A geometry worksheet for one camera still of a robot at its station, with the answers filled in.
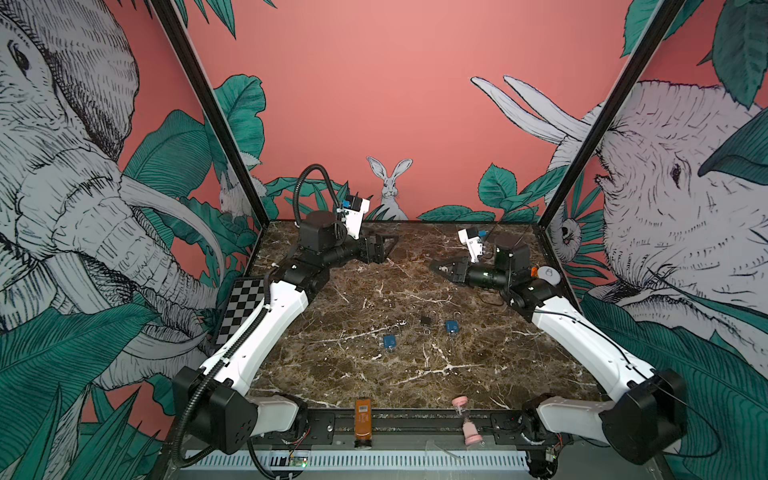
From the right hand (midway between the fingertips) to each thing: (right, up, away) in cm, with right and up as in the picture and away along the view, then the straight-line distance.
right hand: (432, 267), depth 71 cm
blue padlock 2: (+9, -20, +21) cm, 31 cm away
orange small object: (+39, -3, +30) cm, 49 cm away
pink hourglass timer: (+10, -41, +2) cm, 42 cm away
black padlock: (+1, -18, +23) cm, 29 cm away
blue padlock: (-10, -24, +17) cm, 31 cm away
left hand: (-11, +9, -1) cm, 14 cm away
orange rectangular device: (-17, -38, +1) cm, 42 cm away
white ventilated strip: (-15, -46, -1) cm, 48 cm away
